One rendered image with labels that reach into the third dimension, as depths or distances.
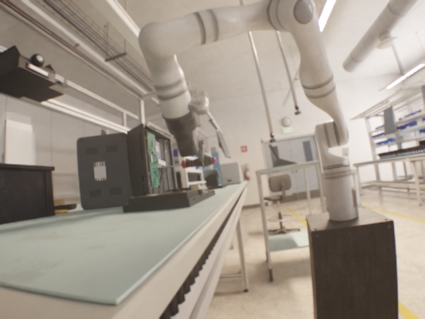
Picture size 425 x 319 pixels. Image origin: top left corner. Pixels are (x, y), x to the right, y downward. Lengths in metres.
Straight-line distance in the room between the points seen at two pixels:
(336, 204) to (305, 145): 6.75
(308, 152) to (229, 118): 2.91
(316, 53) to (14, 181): 0.73
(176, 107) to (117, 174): 0.27
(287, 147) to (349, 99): 2.82
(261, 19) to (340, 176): 0.51
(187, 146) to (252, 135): 6.73
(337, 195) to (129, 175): 0.63
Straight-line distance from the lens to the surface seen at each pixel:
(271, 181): 3.42
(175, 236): 0.17
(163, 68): 0.47
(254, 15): 0.55
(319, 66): 0.59
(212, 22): 0.46
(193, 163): 0.60
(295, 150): 7.38
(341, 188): 0.75
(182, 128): 0.50
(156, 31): 0.42
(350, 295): 0.78
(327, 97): 0.64
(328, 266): 0.72
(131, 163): 0.61
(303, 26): 0.54
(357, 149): 8.04
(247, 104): 7.51
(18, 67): 0.84
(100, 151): 0.65
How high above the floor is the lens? 1.04
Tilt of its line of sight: 6 degrees up
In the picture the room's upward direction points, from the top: 8 degrees counter-clockwise
